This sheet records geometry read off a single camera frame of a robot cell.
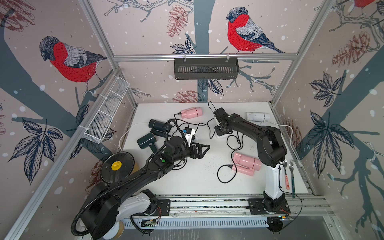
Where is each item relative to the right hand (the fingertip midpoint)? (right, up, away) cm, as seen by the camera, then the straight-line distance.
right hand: (221, 129), depth 100 cm
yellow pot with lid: (-57, -16, -26) cm, 64 cm away
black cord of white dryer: (-8, 0, +5) cm, 9 cm away
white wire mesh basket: (-74, 0, -18) cm, 76 cm away
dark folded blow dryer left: (-43, +1, +3) cm, 43 cm away
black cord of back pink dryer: (-30, +11, +13) cm, 34 cm away
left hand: (-12, -5, -25) cm, 28 cm away
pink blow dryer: (-20, +11, +8) cm, 25 cm away
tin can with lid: (-52, -41, -37) cm, 75 cm away
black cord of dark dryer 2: (+10, -11, -9) cm, 17 cm away
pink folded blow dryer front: (+11, -19, -15) cm, 27 cm away
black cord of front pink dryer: (+3, -20, -14) cm, 25 cm away
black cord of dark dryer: (-29, -22, -14) cm, 39 cm away
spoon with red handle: (+37, -20, -12) cm, 43 cm away
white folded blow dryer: (+29, +8, +7) cm, 31 cm away
